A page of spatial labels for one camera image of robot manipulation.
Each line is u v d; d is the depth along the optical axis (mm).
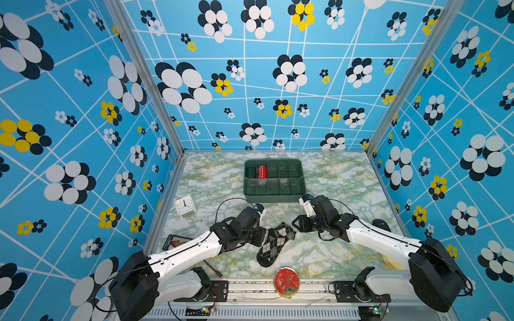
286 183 1060
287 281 733
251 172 1029
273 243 845
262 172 1033
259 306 712
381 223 886
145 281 398
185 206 937
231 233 596
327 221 646
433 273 409
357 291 656
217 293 734
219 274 776
